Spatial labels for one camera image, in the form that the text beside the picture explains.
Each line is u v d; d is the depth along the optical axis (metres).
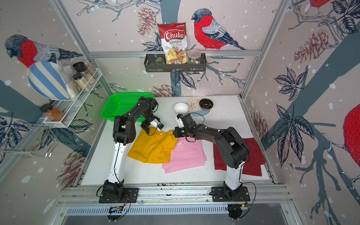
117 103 1.15
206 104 1.11
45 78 0.67
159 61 0.92
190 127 0.74
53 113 0.62
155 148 0.87
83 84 0.78
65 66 0.70
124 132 0.64
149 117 0.92
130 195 0.76
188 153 0.88
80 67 0.79
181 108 1.10
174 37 0.79
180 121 0.87
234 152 0.49
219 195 0.73
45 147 0.67
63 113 0.65
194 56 0.82
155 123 0.90
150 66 0.88
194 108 1.13
